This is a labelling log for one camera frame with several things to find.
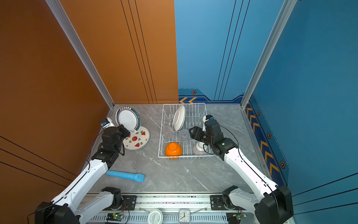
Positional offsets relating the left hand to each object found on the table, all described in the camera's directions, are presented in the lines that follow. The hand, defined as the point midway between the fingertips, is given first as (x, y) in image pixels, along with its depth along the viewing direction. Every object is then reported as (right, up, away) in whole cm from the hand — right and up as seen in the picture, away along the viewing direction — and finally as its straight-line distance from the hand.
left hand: (123, 123), depth 80 cm
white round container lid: (+21, -43, -15) cm, 50 cm away
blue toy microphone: (+10, -31, -2) cm, 32 cm away
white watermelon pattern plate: (+2, -13, +17) cm, 22 cm away
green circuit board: (-1, -48, -9) cm, 49 cm away
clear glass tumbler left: (+24, -6, +11) cm, 27 cm away
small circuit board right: (+61, -47, -10) cm, 78 cm away
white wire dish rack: (+29, -13, +15) cm, 35 cm away
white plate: (+32, +3, +14) cm, 35 cm away
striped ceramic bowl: (+44, -17, +7) cm, 48 cm away
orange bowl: (+29, -17, +5) cm, 34 cm away
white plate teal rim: (+1, +4, +5) cm, 6 cm away
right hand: (+39, -5, -2) cm, 40 cm away
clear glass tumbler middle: (+36, -8, +9) cm, 38 cm away
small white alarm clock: (+35, -45, -12) cm, 58 cm away
